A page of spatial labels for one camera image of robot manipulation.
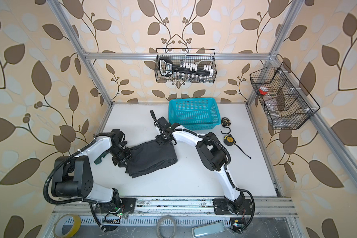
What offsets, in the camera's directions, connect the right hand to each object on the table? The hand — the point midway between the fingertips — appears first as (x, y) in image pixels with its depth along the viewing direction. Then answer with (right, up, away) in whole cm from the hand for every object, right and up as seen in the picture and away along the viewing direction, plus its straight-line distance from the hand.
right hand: (161, 141), depth 94 cm
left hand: (-15, -10, -9) cm, 20 cm away
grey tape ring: (+3, -36, -24) cm, 43 cm away
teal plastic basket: (+26, +18, +21) cm, 38 cm away
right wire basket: (+67, +23, -20) cm, 74 cm away
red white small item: (+59, +30, -14) cm, 68 cm away
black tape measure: (+45, +12, +11) cm, 48 cm away
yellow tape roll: (-42, -35, -28) cm, 61 cm away
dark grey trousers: (-5, -8, -7) cm, 12 cm away
